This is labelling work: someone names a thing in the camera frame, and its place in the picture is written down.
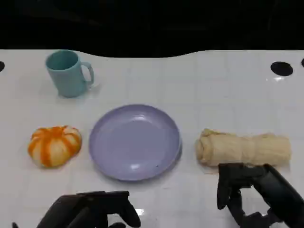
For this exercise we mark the beige towel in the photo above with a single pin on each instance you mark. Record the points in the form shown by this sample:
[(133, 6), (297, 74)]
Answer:
[(247, 149)]

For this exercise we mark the pale green mug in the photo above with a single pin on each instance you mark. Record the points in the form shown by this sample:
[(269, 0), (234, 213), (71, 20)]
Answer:
[(67, 76)]

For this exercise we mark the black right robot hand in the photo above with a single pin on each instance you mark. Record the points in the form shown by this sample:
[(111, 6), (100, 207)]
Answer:
[(273, 190)]

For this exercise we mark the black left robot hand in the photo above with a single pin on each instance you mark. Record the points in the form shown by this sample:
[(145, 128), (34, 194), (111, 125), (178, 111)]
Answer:
[(90, 211)]

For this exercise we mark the orange and white bread roll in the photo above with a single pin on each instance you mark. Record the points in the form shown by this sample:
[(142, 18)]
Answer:
[(54, 147)]

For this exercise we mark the lilac plate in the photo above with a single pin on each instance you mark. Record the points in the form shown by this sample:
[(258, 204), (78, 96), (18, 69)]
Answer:
[(134, 142)]

